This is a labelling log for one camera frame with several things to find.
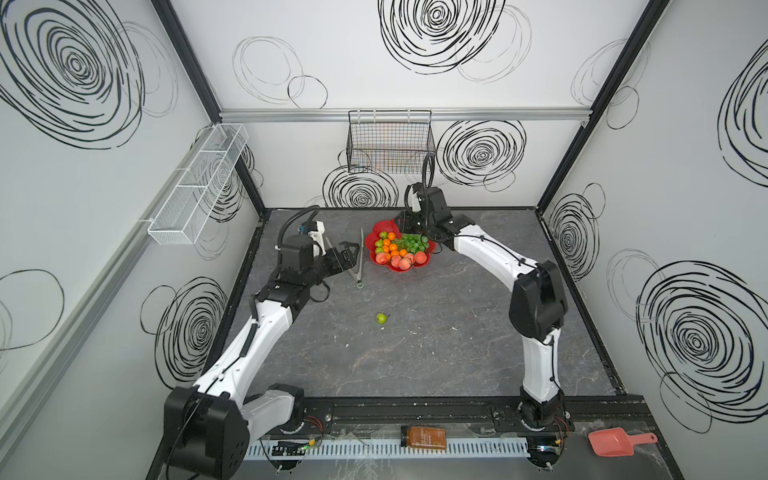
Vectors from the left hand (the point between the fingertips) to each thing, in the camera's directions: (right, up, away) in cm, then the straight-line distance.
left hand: (350, 249), depth 79 cm
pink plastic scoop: (+64, -46, -9) cm, 79 cm away
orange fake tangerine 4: (+9, -1, +26) cm, 27 cm away
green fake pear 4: (+8, -21, +10) cm, 25 cm away
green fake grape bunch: (+19, +1, +27) cm, 33 cm away
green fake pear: (+9, +4, +29) cm, 31 cm away
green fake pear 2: (+7, +1, +27) cm, 28 cm away
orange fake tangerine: (+11, +3, +29) cm, 32 cm away
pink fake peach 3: (+16, -5, +20) cm, 26 cm away
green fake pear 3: (+7, -1, +24) cm, 25 cm away
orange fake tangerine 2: (+9, +1, +29) cm, 30 cm away
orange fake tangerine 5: (+13, -3, +26) cm, 29 cm away
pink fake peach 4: (+21, -4, +20) cm, 29 cm away
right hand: (+13, +9, +11) cm, 19 cm away
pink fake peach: (+8, -4, +20) cm, 22 cm away
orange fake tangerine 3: (+12, -1, +27) cm, 29 cm away
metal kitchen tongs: (0, -12, +20) cm, 23 cm away
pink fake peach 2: (+13, -5, +22) cm, 26 cm away
